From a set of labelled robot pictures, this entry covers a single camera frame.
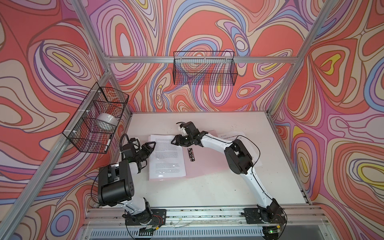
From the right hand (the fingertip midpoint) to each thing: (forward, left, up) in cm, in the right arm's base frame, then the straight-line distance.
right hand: (175, 145), depth 97 cm
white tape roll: (-4, +30, +30) cm, 43 cm away
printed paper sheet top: (-11, +5, 0) cm, 12 cm away
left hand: (-2, +12, +5) cm, 13 cm away
